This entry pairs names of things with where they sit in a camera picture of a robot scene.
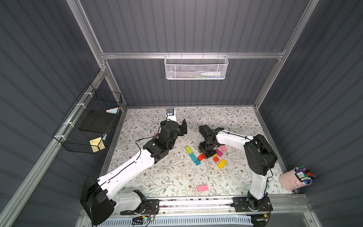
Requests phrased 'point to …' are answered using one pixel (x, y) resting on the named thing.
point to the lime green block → (189, 149)
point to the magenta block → (219, 152)
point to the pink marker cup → (289, 180)
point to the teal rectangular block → (193, 157)
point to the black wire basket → (73, 139)
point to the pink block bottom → (203, 187)
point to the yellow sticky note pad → (97, 144)
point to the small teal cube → (197, 162)
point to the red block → (201, 157)
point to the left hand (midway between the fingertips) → (179, 121)
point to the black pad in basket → (98, 121)
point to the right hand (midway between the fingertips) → (199, 155)
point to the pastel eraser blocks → (113, 110)
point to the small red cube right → (216, 159)
